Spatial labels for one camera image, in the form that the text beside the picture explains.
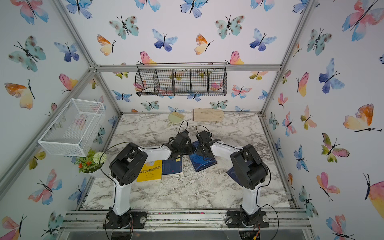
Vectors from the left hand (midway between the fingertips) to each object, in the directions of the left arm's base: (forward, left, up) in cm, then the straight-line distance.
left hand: (197, 147), depth 98 cm
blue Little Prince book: (-11, -2, 0) cm, 11 cm away
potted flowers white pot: (-17, +55, +12) cm, 59 cm away
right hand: (-3, -3, -1) cm, 5 cm away
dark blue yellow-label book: (-12, +16, -2) cm, 20 cm away
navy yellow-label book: (-17, -21, -2) cm, 27 cm away
